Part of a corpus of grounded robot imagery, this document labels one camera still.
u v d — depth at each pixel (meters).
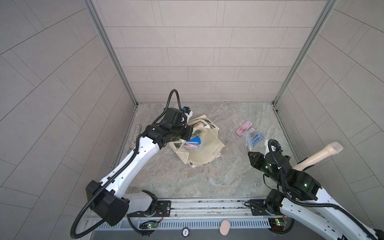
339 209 0.43
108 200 0.36
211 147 0.86
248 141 0.74
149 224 0.65
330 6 0.71
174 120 0.55
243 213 0.71
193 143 0.89
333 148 0.59
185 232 0.65
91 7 0.71
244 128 1.01
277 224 0.68
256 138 0.96
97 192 0.36
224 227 0.66
